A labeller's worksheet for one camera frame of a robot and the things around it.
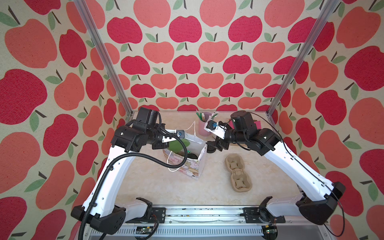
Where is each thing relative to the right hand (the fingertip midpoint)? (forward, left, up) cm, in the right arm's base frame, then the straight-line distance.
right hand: (214, 132), depth 69 cm
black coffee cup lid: (-7, +10, -12) cm, 17 cm away
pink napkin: (+30, -34, -25) cm, 52 cm away
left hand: (-4, +20, +1) cm, 20 cm away
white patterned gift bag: (-12, +8, -9) cm, 17 cm away
